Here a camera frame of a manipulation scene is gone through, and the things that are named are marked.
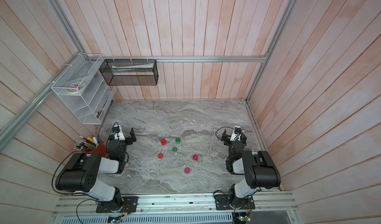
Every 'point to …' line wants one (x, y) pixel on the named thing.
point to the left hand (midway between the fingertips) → (126, 130)
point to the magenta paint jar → (195, 157)
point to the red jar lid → (160, 155)
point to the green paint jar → (177, 140)
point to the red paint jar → (163, 142)
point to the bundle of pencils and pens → (90, 143)
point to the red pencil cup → (101, 148)
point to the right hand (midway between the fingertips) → (233, 129)
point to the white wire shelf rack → (91, 104)
